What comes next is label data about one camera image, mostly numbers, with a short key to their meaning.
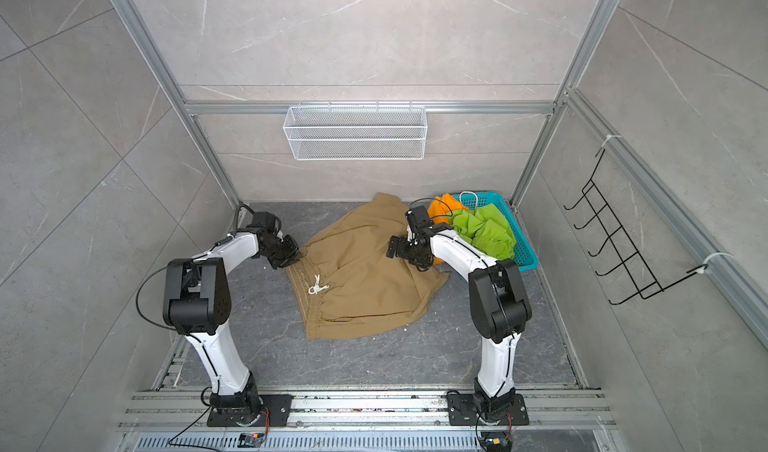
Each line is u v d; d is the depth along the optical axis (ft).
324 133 3.31
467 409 2.41
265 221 2.67
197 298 1.71
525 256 2.98
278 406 2.41
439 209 3.40
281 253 2.85
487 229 3.10
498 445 2.30
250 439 2.32
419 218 2.50
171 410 2.45
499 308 1.64
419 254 2.66
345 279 3.15
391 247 2.81
